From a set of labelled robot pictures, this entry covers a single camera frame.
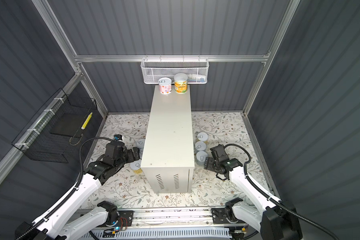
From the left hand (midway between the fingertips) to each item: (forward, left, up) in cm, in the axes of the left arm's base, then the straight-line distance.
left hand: (132, 151), depth 80 cm
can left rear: (+12, -1, -11) cm, 17 cm away
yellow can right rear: (+15, -42, -10) cm, 45 cm away
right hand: (-6, -45, -9) cm, 46 cm away
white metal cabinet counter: (-17, -21, +18) cm, 32 cm away
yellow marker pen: (+13, +23, +11) cm, 29 cm away
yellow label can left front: (-3, 0, -12) cm, 12 cm away
